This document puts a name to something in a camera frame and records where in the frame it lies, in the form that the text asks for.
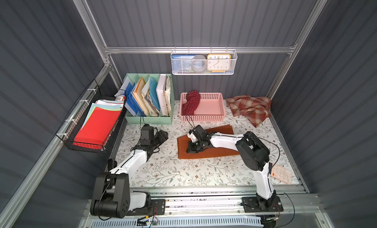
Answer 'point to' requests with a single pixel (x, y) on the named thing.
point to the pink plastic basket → (211, 107)
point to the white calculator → (284, 174)
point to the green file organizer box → (149, 98)
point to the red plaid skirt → (256, 109)
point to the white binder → (160, 92)
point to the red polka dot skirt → (193, 98)
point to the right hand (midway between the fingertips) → (189, 150)
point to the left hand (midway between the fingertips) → (163, 134)
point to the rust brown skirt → (182, 143)
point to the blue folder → (131, 104)
